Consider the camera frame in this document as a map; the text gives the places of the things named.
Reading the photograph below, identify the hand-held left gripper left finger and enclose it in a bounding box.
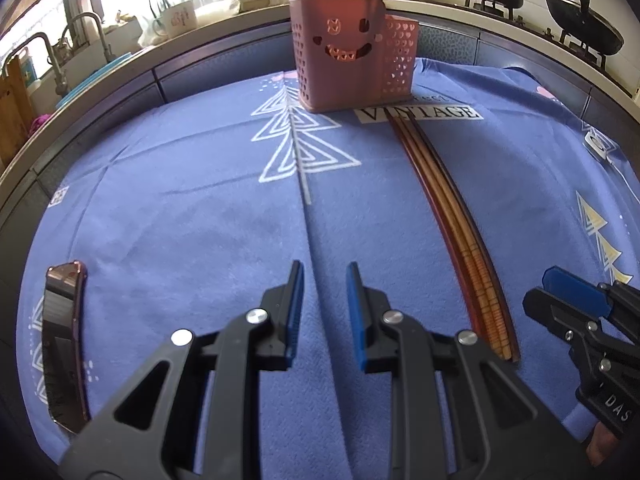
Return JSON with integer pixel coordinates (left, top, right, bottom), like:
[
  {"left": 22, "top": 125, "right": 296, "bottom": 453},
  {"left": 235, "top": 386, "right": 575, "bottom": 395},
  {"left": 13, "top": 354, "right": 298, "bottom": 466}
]
[{"left": 60, "top": 260, "right": 306, "bottom": 480}]

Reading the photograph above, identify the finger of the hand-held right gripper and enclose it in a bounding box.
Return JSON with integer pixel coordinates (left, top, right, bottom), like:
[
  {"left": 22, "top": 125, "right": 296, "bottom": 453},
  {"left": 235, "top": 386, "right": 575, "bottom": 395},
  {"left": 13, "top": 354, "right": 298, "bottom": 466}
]
[
  {"left": 542, "top": 266, "right": 640, "bottom": 318},
  {"left": 522, "top": 287, "right": 621, "bottom": 386}
]

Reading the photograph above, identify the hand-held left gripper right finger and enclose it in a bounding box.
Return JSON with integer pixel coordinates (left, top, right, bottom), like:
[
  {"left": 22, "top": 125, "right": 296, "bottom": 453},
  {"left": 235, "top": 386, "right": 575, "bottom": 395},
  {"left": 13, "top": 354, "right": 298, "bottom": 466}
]
[{"left": 346, "top": 262, "right": 593, "bottom": 480}]

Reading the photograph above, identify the brown wooden chopstick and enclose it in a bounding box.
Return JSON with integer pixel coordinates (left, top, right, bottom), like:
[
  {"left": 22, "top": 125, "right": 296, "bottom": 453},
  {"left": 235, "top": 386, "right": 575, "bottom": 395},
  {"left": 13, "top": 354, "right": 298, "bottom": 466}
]
[
  {"left": 402, "top": 115, "right": 512, "bottom": 361},
  {"left": 409, "top": 112, "right": 521, "bottom": 363},
  {"left": 387, "top": 116, "right": 488, "bottom": 336},
  {"left": 395, "top": 116, "right": 501, "bottom": 356}
]

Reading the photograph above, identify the pink plastic utensil holder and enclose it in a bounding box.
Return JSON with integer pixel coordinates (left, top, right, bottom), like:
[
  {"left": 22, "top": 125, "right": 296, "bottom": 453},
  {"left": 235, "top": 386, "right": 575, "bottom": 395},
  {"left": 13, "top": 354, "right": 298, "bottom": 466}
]
[{"left": 289, "top": 0, "right": 421, "bottom": 113}]

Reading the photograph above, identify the person's right hand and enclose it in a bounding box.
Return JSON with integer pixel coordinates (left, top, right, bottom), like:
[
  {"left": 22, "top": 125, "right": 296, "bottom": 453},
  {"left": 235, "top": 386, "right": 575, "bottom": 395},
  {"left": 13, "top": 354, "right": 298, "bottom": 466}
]
[{"left": 585, "top": 422, "right": 623, "bottom": 467}]

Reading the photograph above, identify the small white square device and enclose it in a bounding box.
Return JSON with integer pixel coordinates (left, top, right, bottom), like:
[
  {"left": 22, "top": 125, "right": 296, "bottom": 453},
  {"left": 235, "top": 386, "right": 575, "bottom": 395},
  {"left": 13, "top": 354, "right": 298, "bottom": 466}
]
[{"left": 582, "top": 130, "right": 618, "bottom": 161}]

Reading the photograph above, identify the blue printed tablecloth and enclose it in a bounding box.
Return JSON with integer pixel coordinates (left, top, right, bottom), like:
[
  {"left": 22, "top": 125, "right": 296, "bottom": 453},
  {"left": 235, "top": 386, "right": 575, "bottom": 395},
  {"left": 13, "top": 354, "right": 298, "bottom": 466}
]
[{"left": 15, "top": 57, "right": 640, "bottom": 480}]

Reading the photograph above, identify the dark maroon smartphone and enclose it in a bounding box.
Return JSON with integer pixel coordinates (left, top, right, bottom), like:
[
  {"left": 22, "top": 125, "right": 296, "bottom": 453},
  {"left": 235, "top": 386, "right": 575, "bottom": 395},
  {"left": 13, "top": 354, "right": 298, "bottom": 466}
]
[{"left": 41, "top": 260, "right": 92, "bottom": 435}]

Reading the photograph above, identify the black gas stove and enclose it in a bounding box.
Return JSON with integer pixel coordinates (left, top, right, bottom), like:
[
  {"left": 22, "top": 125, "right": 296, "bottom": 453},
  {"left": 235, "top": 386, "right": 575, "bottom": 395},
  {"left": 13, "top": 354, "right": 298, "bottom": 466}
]
[{"left": 462, "top": 0, "right": 640, "bottom": 96}]

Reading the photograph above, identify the black wok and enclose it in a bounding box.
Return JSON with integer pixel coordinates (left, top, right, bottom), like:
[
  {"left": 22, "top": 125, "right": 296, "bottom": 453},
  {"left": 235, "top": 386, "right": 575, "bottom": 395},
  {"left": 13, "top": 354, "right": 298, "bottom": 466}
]
[{"left": 545, "top": 0, "right": 626, "bottom": 56}]

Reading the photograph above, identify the blue plastic basin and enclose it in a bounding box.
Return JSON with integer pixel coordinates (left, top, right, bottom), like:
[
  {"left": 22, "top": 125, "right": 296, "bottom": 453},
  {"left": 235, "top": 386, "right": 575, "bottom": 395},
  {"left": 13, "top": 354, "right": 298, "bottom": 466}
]
[{"left": 55, "top": 52, "right": 133, "bottom": 108}]

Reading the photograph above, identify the white printed mug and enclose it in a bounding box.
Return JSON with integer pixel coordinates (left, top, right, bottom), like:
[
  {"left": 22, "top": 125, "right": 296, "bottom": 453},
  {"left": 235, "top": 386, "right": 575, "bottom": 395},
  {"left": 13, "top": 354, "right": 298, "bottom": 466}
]
[{"left": 152, "top": 2, "right": 197, "bottom": 38}]

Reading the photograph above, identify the clear plastic bag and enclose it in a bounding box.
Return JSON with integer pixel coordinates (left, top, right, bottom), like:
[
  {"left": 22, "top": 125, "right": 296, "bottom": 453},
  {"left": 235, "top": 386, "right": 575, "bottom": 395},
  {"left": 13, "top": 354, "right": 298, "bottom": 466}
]
[{"left": 137, "top": 0, "right": 243, "bottom": 48}]

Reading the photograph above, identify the steel kitchen faucet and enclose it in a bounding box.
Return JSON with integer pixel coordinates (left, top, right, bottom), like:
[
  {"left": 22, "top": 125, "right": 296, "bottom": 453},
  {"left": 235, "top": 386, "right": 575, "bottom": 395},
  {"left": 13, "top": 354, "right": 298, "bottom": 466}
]
[
  {"left": 2, "top": 32, "right": 70, "bottom": 97},
  {"left": 65, "top": 11, "right": 115, "bottom": 60}
]

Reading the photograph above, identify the wooden cutting board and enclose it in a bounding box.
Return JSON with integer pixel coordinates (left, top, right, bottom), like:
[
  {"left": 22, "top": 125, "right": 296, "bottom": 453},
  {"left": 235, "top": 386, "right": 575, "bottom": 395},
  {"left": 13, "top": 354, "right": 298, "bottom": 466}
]
[{"left": 0, "top": 55, "right": 36, "bottom": 171}]

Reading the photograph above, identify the teal dish soap bottle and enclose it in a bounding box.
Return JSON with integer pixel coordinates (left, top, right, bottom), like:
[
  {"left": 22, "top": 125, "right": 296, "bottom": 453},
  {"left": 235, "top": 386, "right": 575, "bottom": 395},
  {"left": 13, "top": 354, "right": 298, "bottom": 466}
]
[{"left": 20, "top": 50, "right": 38, "bottom": 86}]

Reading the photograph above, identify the white device cable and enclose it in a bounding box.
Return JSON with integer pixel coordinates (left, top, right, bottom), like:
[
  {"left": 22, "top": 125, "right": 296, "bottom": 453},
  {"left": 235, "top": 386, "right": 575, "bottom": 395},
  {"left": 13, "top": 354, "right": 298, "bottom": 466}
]
[{"left": 606, "top": 156, "right": 640, "bottom": 182}]

